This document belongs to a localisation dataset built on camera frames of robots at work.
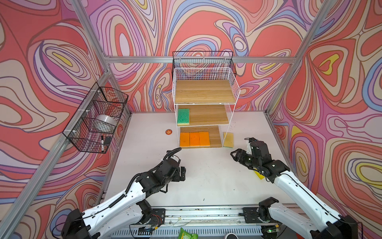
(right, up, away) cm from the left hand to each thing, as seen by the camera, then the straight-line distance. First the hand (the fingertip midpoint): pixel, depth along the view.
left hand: (181, 169), depth 79 cm
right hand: (+29, +6, +2) cm, 30 cm away
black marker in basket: (-38, +15, -7) cm, 42 cm away
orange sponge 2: (+7, +14, +22) cm, 28 cm away
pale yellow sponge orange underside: (+14, +14, +23) cm, 30 cm away
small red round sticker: (-12, +19, +29) cm, 37 cm away
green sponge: (+1, +28, +2) cm, 28 cm away
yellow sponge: (+32, +14, +25) cm, 43 cm away
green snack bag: (+2, -27, -11) cm, 29 cm away
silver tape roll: (-37, +26, -7) cm, 45 cm away
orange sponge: (0, +14, +22) cm, 26 cm away
